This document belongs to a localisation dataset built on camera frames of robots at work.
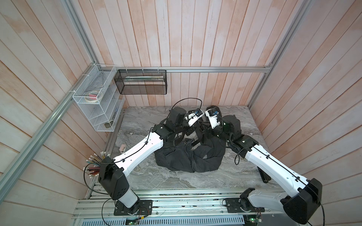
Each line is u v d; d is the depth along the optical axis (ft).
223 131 1.94
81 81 2.45
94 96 2.39
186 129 2.17
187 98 1.72
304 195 1.25
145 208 2.39
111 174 1.34
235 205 2.39
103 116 2.56
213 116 2.05
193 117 2.05
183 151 2.74
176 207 2.44
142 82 3.45
